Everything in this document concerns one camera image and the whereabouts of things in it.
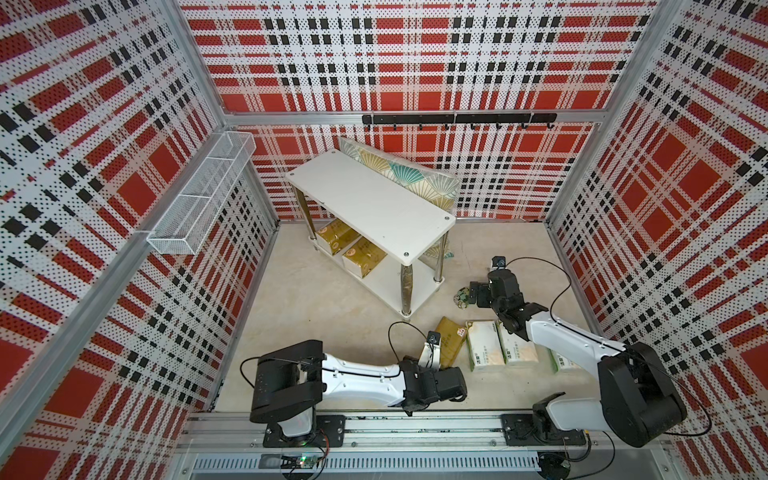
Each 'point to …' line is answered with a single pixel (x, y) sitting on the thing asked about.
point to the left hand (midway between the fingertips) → (437, 367)
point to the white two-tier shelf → (375, 230)
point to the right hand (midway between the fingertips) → (490, 284)
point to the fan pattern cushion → (437, 189)
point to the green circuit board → (296, 461)
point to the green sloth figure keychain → (462, 298)
